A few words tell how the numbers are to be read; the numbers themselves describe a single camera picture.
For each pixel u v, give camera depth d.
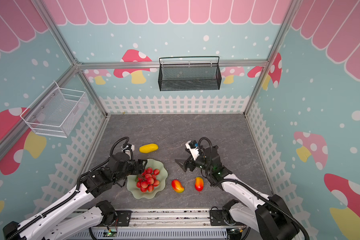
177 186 0.81
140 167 0.69
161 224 0.74
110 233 0.73
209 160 0.59
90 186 0.51
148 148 0.96
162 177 0.84
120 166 0.56
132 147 0.69
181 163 0.69
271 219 0.41
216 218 0.74
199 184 0.82
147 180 0.80
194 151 0.68
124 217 0.75
